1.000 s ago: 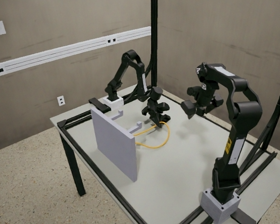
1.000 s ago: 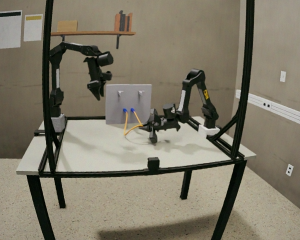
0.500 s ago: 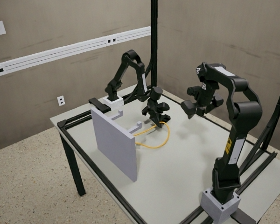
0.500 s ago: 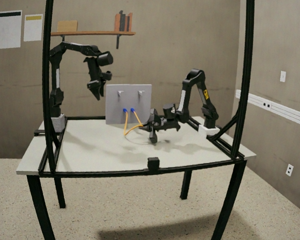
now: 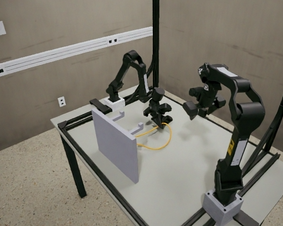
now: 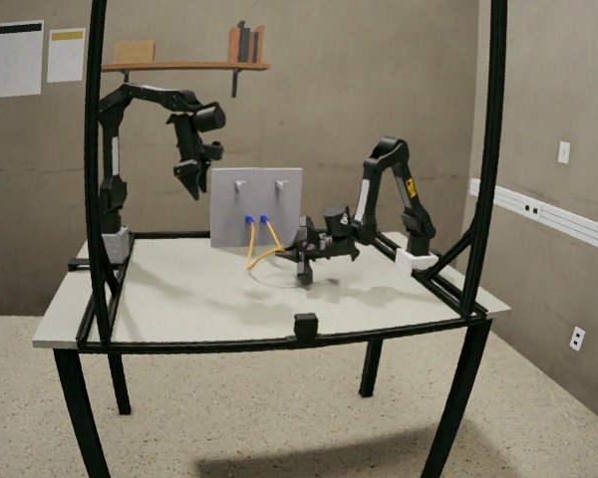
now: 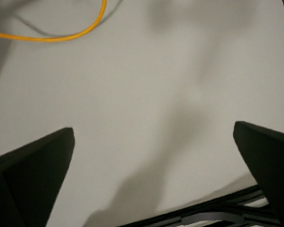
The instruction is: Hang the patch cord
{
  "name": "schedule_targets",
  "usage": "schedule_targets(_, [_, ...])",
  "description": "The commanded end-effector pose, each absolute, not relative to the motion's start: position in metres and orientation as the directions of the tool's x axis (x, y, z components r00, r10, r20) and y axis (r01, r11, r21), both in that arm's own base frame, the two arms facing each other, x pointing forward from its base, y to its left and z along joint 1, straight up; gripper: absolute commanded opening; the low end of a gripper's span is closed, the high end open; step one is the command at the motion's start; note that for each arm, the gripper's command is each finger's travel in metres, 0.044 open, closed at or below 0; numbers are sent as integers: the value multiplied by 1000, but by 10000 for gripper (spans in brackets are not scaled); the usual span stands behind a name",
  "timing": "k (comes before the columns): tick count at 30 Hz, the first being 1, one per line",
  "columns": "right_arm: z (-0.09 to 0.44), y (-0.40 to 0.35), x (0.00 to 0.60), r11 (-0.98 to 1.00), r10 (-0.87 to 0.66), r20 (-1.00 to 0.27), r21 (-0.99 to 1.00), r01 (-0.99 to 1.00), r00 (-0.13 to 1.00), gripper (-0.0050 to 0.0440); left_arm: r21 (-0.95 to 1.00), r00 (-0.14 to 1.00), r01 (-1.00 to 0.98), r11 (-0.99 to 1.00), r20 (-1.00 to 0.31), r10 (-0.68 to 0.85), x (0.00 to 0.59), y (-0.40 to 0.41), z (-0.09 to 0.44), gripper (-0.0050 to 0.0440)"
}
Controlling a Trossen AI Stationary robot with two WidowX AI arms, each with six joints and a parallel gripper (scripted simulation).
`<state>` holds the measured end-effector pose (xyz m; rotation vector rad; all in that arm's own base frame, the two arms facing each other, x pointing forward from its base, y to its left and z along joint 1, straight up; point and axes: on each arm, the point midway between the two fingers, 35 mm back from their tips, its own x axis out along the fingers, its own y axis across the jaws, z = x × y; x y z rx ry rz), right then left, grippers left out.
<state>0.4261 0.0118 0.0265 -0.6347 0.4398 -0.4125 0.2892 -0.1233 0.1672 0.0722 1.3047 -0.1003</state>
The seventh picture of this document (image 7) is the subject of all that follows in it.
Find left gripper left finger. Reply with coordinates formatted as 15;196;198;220
0;127;76;227

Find orange cable with blue plug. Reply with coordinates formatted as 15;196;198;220
0;0;107;42

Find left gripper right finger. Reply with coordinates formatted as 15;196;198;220
233;121;284;227

